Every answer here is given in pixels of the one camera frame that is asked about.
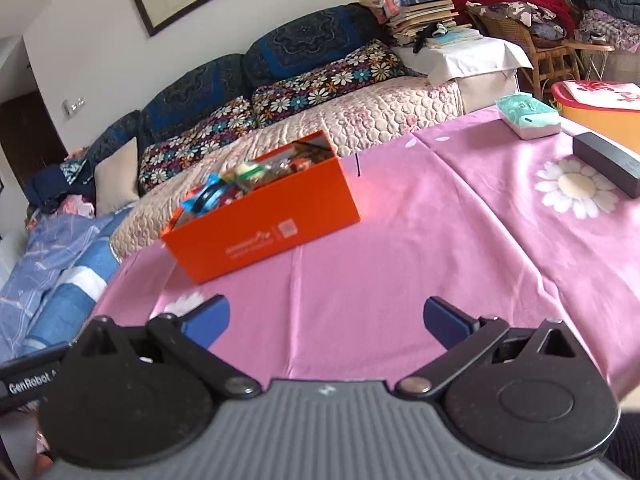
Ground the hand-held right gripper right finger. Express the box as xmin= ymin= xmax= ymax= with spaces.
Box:
xmin=395 ymin=296 xmax=581 ymax=398

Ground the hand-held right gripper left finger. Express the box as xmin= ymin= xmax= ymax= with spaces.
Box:
xmin=62 ymin=295 xmax=261 ymax=401

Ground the orange cardboard box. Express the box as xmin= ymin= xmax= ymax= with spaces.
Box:
xmin=161 ymin=130 xmax=362 ymax=285

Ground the blue cookie packet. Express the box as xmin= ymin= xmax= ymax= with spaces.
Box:
xmin=180 ymin=175 xmax=236 ymax=218

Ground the green white snack packet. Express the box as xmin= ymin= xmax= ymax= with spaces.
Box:
xmin=220 ymin=161 xmax=272 ymax=191

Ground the brown chocolate packet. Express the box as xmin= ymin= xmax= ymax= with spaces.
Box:
xmin=292 ymin=141 xmax=333 ymax=163

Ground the pink daisy print tablecloth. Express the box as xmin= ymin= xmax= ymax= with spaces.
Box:
xmin=92 ymin=105 xmax=640 ymax=401

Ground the blue striped blanket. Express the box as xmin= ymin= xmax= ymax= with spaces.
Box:
xmin=0 ymin=205 xmax=136 ymax=361

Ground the plain beige pillow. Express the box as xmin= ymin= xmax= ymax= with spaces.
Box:
xmin=94 ymin=137 xmax=140 ymax=216

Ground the floral pillow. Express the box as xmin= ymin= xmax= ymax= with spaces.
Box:
xmin=252 ymin=40 xmax=413 ymax=128
xmin=137 ymin=95 xmax=258 ymax=196

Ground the navy blue clothing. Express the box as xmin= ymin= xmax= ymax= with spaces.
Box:
xmin=25 ymin=160 xmax=96 ymax=213

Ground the blue patterned back cushion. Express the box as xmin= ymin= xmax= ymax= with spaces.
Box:
xmin=242 ymin=4 xmax=381 ymax=88
xmin=87 ymin=110 xmax=143 ymax=166
xmin=137 ymin=55 xmax=251 ymax=146

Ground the teal tissue pack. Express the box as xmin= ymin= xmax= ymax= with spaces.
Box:
xmin=495 ymin=94 xmax=562 ymax=140

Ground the long black box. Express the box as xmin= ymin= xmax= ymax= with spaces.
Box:
xmin=572 ymin=131 xmax=640 ymax=198

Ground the dark wooden door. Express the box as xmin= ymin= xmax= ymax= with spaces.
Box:
xmin=0 ymin=90 xmax=68 ymax=206

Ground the yellow tub with red rim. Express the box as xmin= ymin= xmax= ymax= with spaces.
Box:
xmin=551 ymin=80 xmax=640 ymax=153

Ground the white cloth covered box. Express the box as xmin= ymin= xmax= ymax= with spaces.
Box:
xmin=395 ymin=35 xmax=533 ymax=113

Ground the red white printed bag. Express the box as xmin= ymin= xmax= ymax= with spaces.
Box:
xmin=562 ymin=80 xmax=640 ymax=108

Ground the wicker chair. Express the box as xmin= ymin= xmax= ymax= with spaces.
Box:
xmin=470 ymin=10 xmax=616 ymax=101

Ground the light blue paper stack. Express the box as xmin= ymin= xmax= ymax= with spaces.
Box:
xmin=425 ymin=27 xmax=483 ymax=50

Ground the black cloth item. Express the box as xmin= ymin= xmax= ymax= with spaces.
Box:
xmin=412 ymin=22 xmax=453 ymax=53

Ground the stack of books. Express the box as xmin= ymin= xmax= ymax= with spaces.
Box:
xmin=385 ymin=0 xmax=461 ymax=46

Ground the red cloth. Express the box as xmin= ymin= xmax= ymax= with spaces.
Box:
xmin=452 ymin=0 xmax=576 ymax=36

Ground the pile of clothes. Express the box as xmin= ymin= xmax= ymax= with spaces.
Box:
xmin=562 ymin=0 xmax=640 ymax=51

